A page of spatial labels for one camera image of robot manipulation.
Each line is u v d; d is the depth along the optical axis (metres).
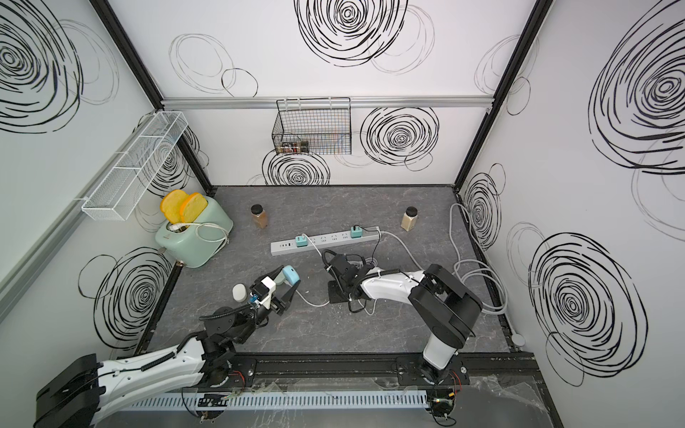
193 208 0.87
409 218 0.99
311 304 0.86
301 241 0.94
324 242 0.99
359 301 0.64
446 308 0.46
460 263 0.96
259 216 1.01
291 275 0.70
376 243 1.03
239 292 0.87
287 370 0.75
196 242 0.87
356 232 0.96
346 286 0.69
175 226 0.85
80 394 0.43
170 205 0.86
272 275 0.70
